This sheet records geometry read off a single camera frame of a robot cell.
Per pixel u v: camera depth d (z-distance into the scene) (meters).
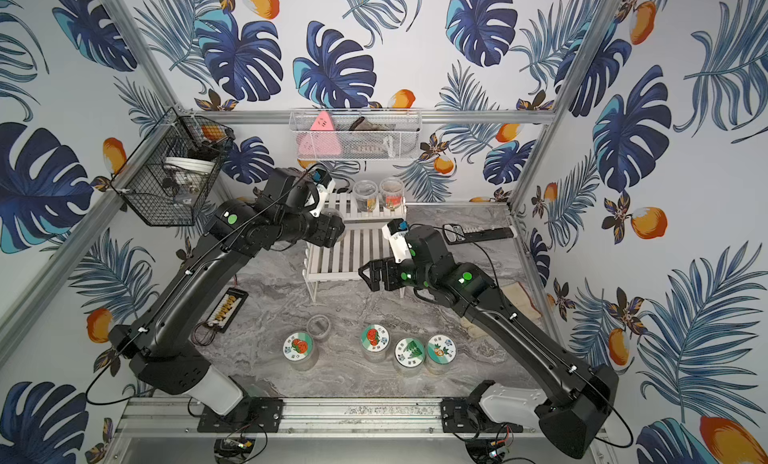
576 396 0.38
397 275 0.61
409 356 0.76
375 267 0.60
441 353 0.77
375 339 0.80
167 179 0.92
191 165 0.80
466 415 0.66
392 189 0.79
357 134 0.92
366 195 0.78
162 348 0.41
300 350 0.78
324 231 0.59
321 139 0.90
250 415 0.69
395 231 0.62
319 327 0.84
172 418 0.77
